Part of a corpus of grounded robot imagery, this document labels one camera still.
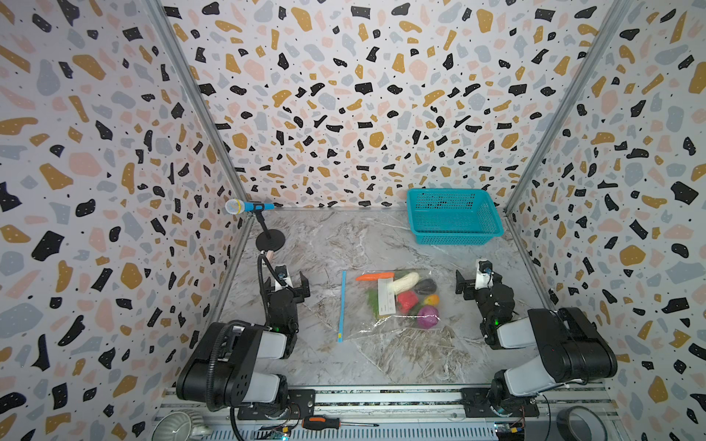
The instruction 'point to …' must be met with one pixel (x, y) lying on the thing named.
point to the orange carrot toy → (374, 277)
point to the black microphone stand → (268, 240)
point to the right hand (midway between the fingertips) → (472, 264)
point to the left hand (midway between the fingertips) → (284, 272)
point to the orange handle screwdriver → (330, 423)
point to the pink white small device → (269, 255)
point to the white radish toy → (403, 282)
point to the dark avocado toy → (425, 287)
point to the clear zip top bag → (386, 302)
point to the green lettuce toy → (372, 299)
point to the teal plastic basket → (454, 217)
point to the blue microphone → (236, 207)
